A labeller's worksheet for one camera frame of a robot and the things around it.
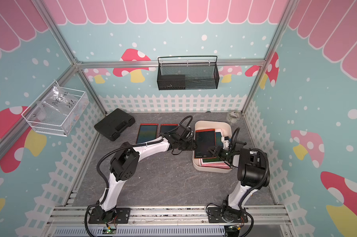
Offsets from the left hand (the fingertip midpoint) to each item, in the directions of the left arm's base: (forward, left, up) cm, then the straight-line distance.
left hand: (194, 148), depth 93 cm
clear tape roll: (+32, -32, -4) cm, 45 cm away
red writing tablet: (+21, +20, -5) cm, 29 cm away
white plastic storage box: (+21, -24, -3) cm, 32 cm away
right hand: (+1, -10, -1) cm, 10 cm away
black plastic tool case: (+20, +61, -3) cm, 64 cm away
